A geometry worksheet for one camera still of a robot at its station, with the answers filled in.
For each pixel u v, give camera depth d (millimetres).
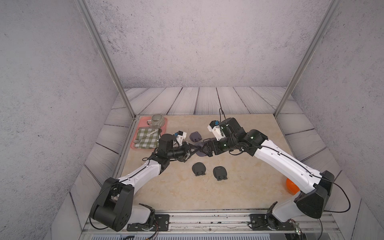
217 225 728
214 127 650
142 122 1168
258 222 726
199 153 762
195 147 776
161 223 726
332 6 706
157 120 1082
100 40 811
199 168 915
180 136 786
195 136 1078
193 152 762
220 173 893
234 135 540
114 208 413
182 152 726
